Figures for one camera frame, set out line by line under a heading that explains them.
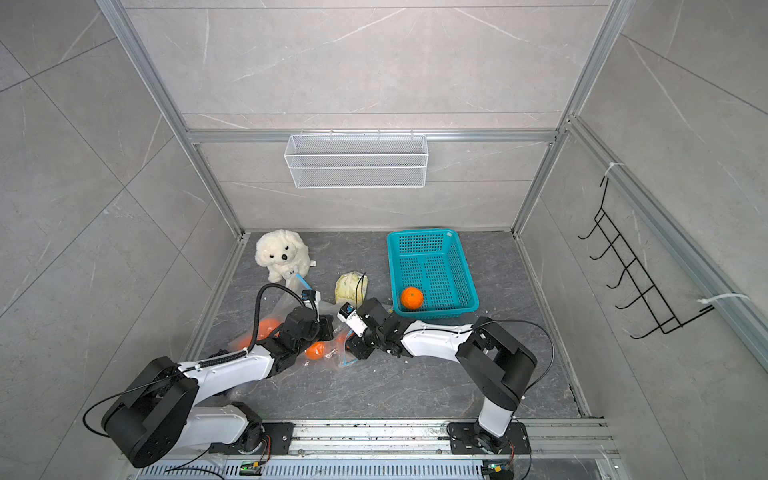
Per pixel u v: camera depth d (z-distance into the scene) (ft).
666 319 1.92
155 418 1.37
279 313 2.84
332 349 2.62
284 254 2.99
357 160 3.30
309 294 2.58
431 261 3.63
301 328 2.22
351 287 3.20
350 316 2.50
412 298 3.04
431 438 2.45
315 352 2.68
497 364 1.50
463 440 2.38
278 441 2.41
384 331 2.22
